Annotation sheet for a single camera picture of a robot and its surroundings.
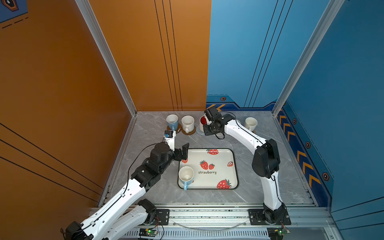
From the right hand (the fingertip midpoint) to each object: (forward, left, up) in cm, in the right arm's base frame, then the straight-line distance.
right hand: (205, 130), depth 93 cm
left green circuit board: (-51, +29, -14) cm, 60 cm away
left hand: (-16, +13, +11) cm, 24 cm away
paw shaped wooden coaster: (+7, -35, -10) cm, 37 cm away
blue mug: (+13, +23, -4) cm, 27 cm away
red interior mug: (+3, +2, +5) cm, 6 cm away
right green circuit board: (-51, -32, -15) cm, 62 cm away
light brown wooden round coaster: (+6, +11, -9) cm, 15 cm away
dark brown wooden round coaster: (+10, +19, -11) cm, 24 cm away
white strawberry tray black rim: (-20, -5, -12) cm, 24 cm away
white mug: (+10, -32, -5) cm, 34 cm away
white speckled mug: (+9, +12, -4) cm, 15 cm away
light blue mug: (-25, +12, -10) cm, 29 cm away
